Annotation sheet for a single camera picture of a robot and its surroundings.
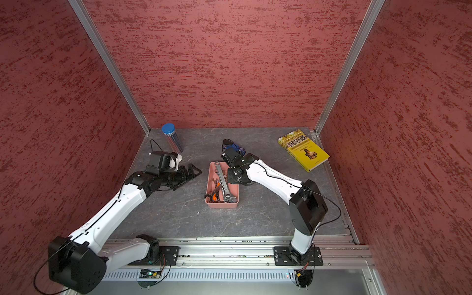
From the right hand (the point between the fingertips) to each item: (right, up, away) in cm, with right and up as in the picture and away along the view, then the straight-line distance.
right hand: (235, 182), depth 85 cm
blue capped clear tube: (-35, +26, +10) cm, 45 cm away
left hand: (-18, +2, -6) cm, 19 cm away
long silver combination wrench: (-4, -8, +3) cm, 9 cm away
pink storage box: (-1, -5, +8) cm, 10 cm away
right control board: (+27, -34, -15) cm, 46 cm away
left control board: (-35, -34, -13) cm, 51 cm away
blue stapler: (-5, +19, +25) cm, 32 cm away
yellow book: (+40, +15, +22) cm, 48 cm away
